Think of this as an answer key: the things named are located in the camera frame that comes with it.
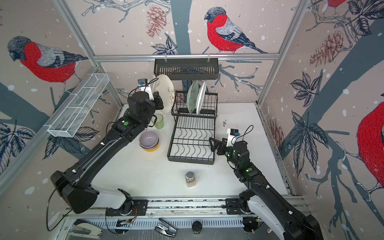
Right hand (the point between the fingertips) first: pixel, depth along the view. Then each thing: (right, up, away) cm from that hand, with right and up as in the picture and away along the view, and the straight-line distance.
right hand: (214, 140), depth 79 cm
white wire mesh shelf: (-73, +11, -7) cm, 74 cm away
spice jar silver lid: (-13, -19, -6) cm, 24 cm away
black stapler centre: (-24, -38, -11) cm, 47 cm away
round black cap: (-10, -33, -18) cm, 39 cm away
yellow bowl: (-38, -8, +12) cm, 40 cm away
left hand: (-29, +25, -10) cm, 39 cm away
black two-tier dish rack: (-12, -3, +19) cm, 23 cm away
